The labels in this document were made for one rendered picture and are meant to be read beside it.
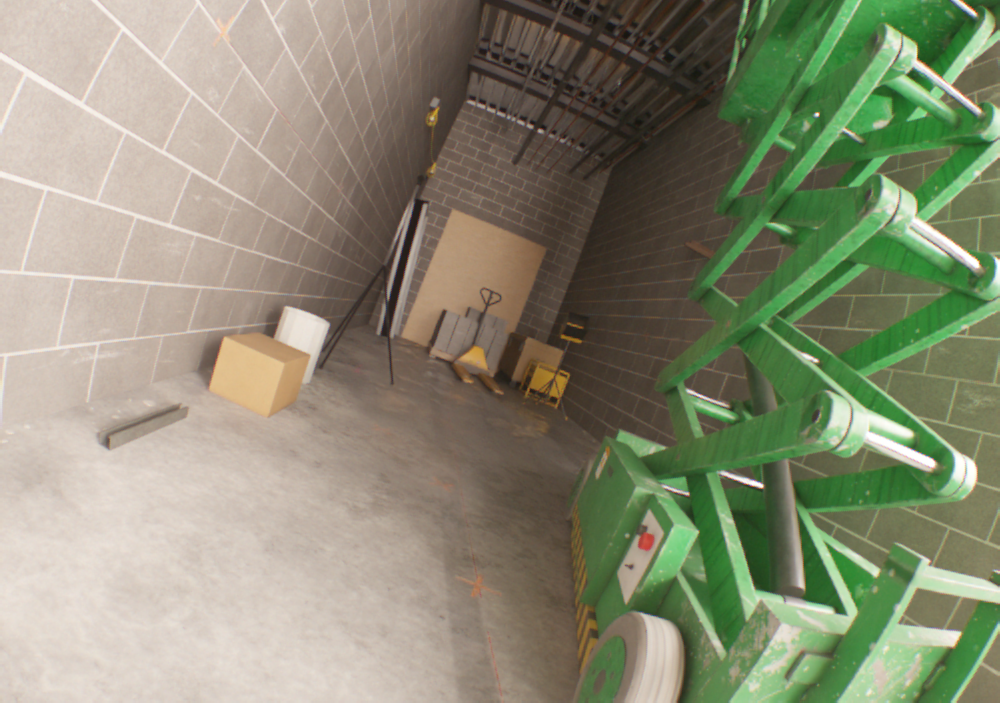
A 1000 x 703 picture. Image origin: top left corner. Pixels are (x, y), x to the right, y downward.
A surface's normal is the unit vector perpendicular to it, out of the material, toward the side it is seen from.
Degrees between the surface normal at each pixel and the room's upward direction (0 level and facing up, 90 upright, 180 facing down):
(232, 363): 90
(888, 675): 90
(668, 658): 31
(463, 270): 90
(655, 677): 42
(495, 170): 90
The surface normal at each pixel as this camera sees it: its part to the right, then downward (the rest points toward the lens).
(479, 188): 0.14, 0.04
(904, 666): -0.11, -0.06
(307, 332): 0.59, 0.22
